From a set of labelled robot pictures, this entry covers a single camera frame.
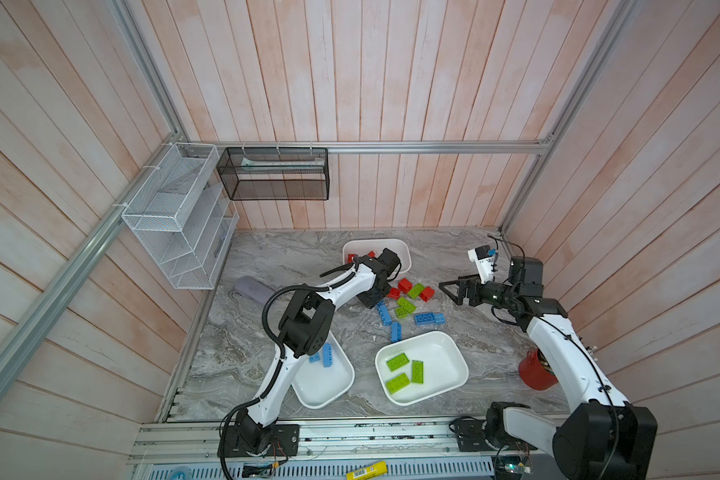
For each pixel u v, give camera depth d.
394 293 1.01
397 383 0.81
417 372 0.84
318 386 0.80
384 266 0.81
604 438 0.39
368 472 0.68
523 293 0.61
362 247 1.10
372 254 1.11
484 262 0.71
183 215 0.67
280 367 0.60
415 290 1.01
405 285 1.01
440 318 0.93
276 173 1.06
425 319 0.95
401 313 0.95
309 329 0.61
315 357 0.86
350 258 1.08
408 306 0.98
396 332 0.90
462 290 0.70
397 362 0.86
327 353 0.86
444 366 0.86
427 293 0.98
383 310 0.95
